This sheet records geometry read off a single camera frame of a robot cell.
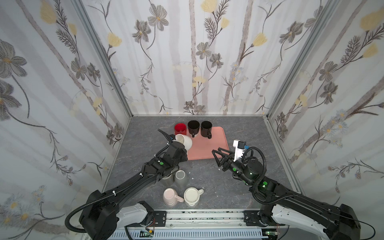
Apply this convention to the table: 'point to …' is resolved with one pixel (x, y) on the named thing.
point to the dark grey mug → (168, 182)
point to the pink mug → (170, 198)
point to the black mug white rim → (206, 129)
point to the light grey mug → (181, 178)
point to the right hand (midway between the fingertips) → (214, 149)
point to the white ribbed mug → (184, 139)
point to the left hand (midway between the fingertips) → (183, 147)
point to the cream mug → (191, 195)
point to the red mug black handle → (180, 128)
